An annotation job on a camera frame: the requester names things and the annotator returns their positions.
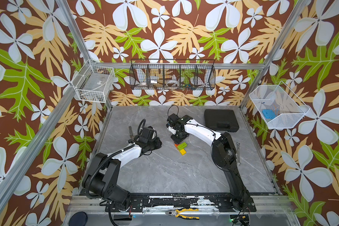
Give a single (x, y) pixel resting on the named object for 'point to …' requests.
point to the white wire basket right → (280, 107)
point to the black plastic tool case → (221, 120)
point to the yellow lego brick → (183, 151)
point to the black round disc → (79, 218)
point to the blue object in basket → (269, 114)
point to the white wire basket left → (93, 83)
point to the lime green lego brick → (182, 146)
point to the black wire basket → (172, 74)
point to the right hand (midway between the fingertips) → (176, 139)
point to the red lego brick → (176, 145)
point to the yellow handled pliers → (176, 213)
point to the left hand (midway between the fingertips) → (162, 141)
